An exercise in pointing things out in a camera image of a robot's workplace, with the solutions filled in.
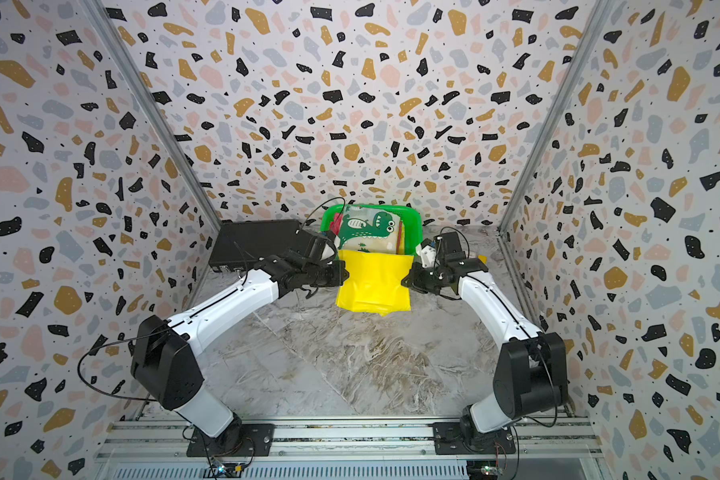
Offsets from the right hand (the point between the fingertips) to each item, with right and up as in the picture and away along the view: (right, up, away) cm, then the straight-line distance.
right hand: (402, 281), depth 84 cm
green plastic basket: (+6, +21, +36) cm, 42 cm away
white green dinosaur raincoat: (-10, +17, +25) cm, 32 cm away
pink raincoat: (-23, +19, +29) cm, 42 cm away
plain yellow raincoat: (-8, -1, +2) cm, 8 cm away
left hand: (-14, +2, -2) cm, 14 cm away
